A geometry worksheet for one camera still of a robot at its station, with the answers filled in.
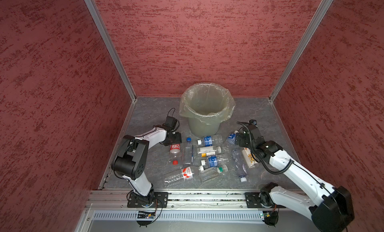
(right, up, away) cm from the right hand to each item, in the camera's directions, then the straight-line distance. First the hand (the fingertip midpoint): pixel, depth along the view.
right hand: (242, 140), depth 83 cm
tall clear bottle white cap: (-1, -15, +4) cm, 15 cm away
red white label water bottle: (-32, -17, -5) cm, 36 cm away
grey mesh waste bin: (-24, +4, +16) cm, 29 cm away
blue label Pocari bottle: (-17, -11, -1) cm, 20 cm away
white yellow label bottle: (-20, -8, +7) cm, 23 cm away
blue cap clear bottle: (-32, -8, +6) cm, 33 cm away
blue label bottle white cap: (-5, -3, +10) cm, 12 cm away
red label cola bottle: (-39, -7, +5) cm, 40 cm away
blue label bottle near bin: (-15, -2, +7) cm, 16 cm away
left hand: (-40, -5, +12) cm, 41 cm away
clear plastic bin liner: (-19, +22, +13) cm, 32 cm away
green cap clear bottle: (-19, -19, 0) cm, 27 cm away
